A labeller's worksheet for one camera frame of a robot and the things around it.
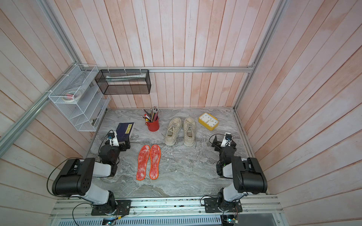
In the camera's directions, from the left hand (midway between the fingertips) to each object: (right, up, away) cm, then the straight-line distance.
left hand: (123, 137), depth 92 cm
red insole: (+22, -12, +1) cm, 25 cm away
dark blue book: (-4, +3, +12) cm, 13 cm away
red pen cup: (+19, +7, +9) cm, 22 cm away
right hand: (+67, +1, -1) cm, 67 cm away
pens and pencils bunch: (+19, +15, +6) cm, 25 cm away
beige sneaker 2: (+46, +3, +7) cm, 46 cm away
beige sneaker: (+34, +5, +6) cm, 35 cm away
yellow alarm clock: (+61, +10, +16) cm, 64 cm away
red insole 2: (+14, -11, +1) cm, 17 cm away
